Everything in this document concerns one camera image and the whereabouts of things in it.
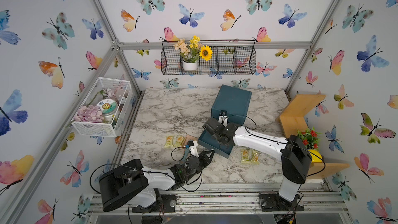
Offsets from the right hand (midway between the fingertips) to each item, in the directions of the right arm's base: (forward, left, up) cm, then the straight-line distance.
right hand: (218, 129), depth 86 cm
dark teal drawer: (-8, +5, +2) cm, 9 cm away
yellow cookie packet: (-3, +29, -11) cm, 31 cm away
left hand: (-12, +1, -2) cm, 12 cm away
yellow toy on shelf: (-15, -45, +2) cm, 47 cm away
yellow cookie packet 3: (-10, -20, -11) cm, 25 cm away
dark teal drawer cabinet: (+13, -8, +9) cm, 18 cm away
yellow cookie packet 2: (-3, +23, -10) cm, 25 cm away
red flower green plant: (-7, -43, +7) cm, 44 cm away
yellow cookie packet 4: (-10, -15, -11) cm, 21 cm away
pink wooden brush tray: (-1, +18, -10) cm, 21 cm away
